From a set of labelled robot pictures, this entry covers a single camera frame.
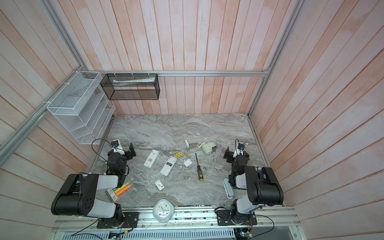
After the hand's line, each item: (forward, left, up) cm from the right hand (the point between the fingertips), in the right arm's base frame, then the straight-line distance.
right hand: (236, 148), depth 92 cm
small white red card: (-22, +46, -6) cm, 52 cm away
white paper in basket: (+27, +73, +29) cm, 83 cm away
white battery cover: (-8, +31, -7) cm, 32 cm away
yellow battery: (-2, +37, -7) cm, 38 cm away
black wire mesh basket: (+38, +72, +19) cm, 84 cm away
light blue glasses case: (-24, +7, -4) cm, 25 cm away
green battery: (-2, +30, -7) cm, 31 cm away
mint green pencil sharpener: (+2, +17, -3) cm, 17 cm away
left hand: (-3, +69, +3) cm, 69 cm away
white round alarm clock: (-36, +42, -4) cm, 55 cm away
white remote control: (-6, +54, -5) cm, 55 cm away
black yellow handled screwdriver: (-15, +23, -6) cm, 28 cm away
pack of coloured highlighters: (-28, +70, -4) cm, 76 cm away
